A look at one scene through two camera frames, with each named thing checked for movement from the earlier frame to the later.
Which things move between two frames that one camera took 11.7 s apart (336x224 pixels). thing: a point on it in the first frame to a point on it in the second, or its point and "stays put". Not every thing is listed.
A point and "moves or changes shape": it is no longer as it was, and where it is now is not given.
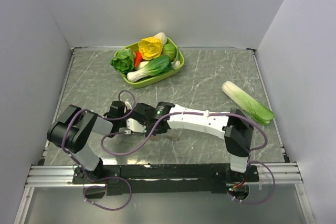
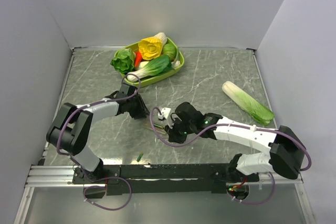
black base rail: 176,179 stays put
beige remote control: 156,137 moves or changes shape
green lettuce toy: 124,60 stays put
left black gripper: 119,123 to 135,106
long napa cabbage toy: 260,113 stays put
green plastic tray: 135,46 stays put
